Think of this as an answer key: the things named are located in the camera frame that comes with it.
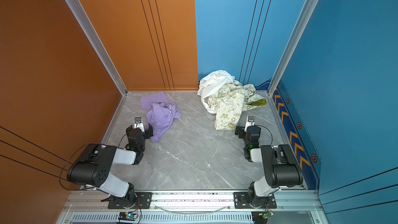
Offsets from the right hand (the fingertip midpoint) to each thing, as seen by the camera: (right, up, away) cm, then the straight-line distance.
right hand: (245, 124), depth 94 cm
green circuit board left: (-61, -39, -23) cm, 76 cm away
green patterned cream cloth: (-9, +14, +5) cm, 17 cm away
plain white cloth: (-19, +29, +14) cm, 38 cm away
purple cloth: (-54, +7, +5) cm, 54 cm away
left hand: (-63, +1, -2) cm, 63 cm away
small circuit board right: (+2, -38, -24) cm, 46 cm away
